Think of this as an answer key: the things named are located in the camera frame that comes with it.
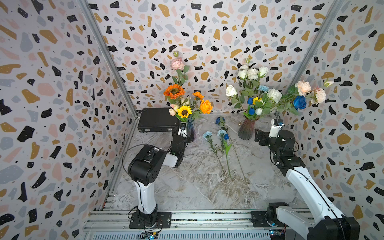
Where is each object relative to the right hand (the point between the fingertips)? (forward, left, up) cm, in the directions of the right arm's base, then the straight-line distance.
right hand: (264, 130), depth 79 cm
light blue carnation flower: (+15, +20, -21) cm, 33 cm away
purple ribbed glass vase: (+5, +40, -8) cm, 41 cm away
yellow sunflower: (+7, +43, +7) cm, 44 cm away
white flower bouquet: (+19, +2, +5) cm, 19 cm away
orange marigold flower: (+22, +36, +6) cm, 43 cm away
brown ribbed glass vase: (+15, +3, -19) cm, 24 cm away
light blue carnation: (+12, +30, -21) cm, 38 cm away
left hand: (+10, +43, -9) cm, 45 cm away
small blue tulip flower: (+4, +16, -24) cm, 29 cm away
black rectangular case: (+28, +69, -23) cm, 78 cm away
